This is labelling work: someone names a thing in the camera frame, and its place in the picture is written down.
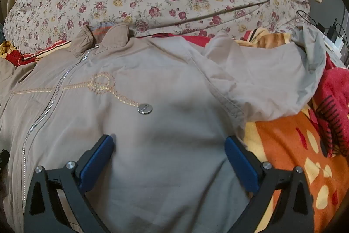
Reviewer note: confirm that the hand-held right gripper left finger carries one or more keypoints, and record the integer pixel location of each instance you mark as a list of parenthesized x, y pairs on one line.
[(98, 156)]

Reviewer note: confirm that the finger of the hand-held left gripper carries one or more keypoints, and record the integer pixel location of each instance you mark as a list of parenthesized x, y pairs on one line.
[(3, 158)]

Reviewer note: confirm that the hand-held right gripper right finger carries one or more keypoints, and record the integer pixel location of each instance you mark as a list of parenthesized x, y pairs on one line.
[(241, 162)]

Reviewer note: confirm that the beige zip jacket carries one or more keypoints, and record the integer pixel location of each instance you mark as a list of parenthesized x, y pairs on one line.
[(163, 126)]

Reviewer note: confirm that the orange red printed blanket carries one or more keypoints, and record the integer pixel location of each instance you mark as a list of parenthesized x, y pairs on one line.
[(286, 140)]

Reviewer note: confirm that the white charger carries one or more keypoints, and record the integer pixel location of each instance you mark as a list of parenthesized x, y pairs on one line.
[(340, 42)]

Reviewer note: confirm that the black charger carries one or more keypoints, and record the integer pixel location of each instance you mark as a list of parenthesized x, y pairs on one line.
[(332, 32)]

